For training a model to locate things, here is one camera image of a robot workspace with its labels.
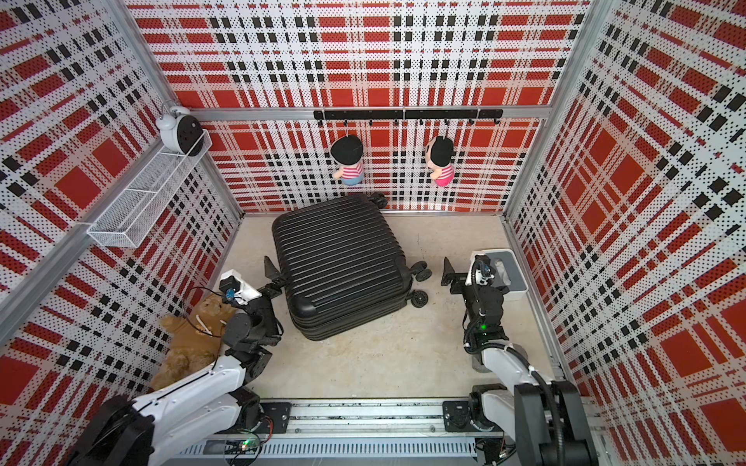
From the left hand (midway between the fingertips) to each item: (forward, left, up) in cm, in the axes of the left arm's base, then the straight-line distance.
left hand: (260, 263), depth 75 cm
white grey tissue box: (+11, -75, -22) cm, 78 cm away
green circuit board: (-38, 0, -23) cm, 44 cm away
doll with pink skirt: (+40, -51, +5) cm, 65 cm away
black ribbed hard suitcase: (+2, -21, -3) cm, 22 cm away
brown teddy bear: (-14, +21, -18) cm, 31 cm away
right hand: (+6, -56, -6) cm, 57 cm away
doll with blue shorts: (+39, -20, +8) cm, 44 cm away
